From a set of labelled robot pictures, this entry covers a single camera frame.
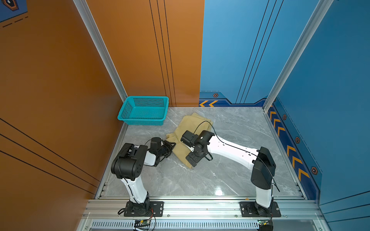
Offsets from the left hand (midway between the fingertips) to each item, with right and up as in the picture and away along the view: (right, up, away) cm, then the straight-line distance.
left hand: (176, 141), depth 97 cm
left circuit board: (-15, -36, -26) cm, 47 cm away
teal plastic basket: (-29, +23, +22) cm, 44 cm away
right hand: (+13, -6, -15) cm, 21 cm away
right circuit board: (+45, -37, -25) cm, 64 cm away
